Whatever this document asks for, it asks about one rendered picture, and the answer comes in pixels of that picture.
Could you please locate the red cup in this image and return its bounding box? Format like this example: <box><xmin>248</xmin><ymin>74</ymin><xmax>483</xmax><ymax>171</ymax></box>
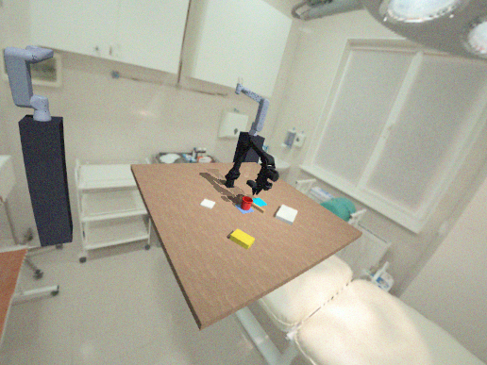
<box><xmin>241</xmin><ymin>196</ymin><xmax>253</xmax><ymax>210</ymax></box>

